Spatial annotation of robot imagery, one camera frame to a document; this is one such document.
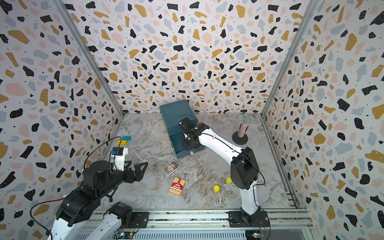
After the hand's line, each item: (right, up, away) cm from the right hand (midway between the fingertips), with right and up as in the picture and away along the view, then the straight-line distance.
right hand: (187, 146), depth 87 cm
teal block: (-45, +3, +20) cm, 49 cm away
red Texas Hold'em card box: (-5, -22, -3) cm, 23 cm away
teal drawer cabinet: (-10, +19, +6) cm, 23 cm away
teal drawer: (-7, +6, +3) cm, 10 cm away
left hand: (-19, -5, -20) cm, 28 cm away
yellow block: (-47, 0, +17) cm, 50 cm away
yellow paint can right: (+24, -19, -1) cm, 31 cm away
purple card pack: (-10, -13, +4) cm, 17 cm away
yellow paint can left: (+17, -23, -4) cm, 28 cm away
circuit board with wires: (-28, -40, -16) cm, 51 cm away
